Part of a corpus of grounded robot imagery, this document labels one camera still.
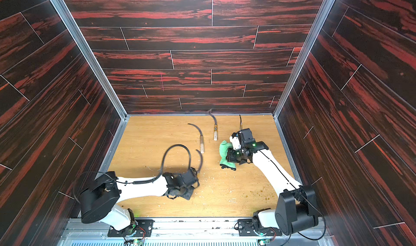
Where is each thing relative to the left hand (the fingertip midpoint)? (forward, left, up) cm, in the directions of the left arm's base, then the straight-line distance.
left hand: (191, 193), depth 85 cm
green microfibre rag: (+17, -16, +19) cm, 31 cm away
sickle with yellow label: (+44, -13, +2) cm, 46 cm away
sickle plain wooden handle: (+34, -4, +2) cm, 34 cm away
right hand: (+16, -21, +12) cm, 29 cm away
